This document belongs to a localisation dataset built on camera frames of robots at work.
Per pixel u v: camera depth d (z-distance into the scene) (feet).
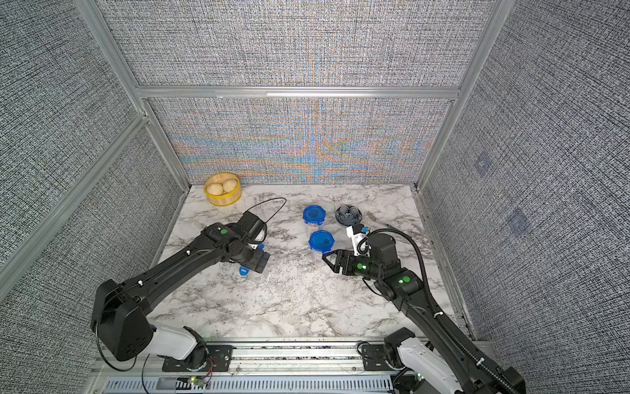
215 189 3.61
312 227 3.08
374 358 2.40
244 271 2.55
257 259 2.40
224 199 3.60
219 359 2.41
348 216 3.48
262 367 2.40
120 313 1.32
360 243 2.18
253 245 2.39
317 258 2.93
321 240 2.84
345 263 2.11
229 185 3.71
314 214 3.11
